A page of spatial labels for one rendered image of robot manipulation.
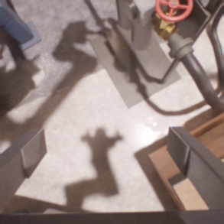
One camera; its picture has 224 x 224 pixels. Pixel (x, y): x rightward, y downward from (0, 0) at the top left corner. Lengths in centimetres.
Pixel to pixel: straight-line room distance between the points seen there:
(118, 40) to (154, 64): 23
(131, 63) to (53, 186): 73
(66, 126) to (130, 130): 32
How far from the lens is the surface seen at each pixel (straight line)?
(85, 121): 84
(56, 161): 90
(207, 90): 44
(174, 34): 44
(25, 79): 101
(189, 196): 37
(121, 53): 89
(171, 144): 16
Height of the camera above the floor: 81
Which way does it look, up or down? 81 degrees down
